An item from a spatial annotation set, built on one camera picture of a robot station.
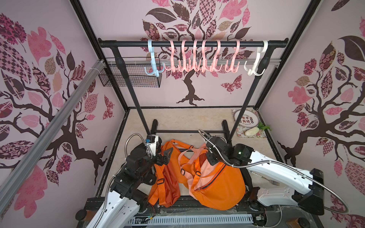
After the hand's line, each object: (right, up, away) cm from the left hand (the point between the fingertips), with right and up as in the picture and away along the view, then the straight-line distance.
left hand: (165, 149), depth 72 cm
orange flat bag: (+5, -8, +14) cm, 17 cm away
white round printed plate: (+62, +16, +39) cm, 75 cm away
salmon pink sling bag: (+16, -13, +1) cm, 20 cm away
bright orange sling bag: (+29, -20, +2) cm, 35 cm away
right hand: (+22, -2, +3) cm, 23 cm away
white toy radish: (+59, +7, +29) cm, 66 cm away
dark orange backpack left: (0, -23, +3) cm, 23 cm away
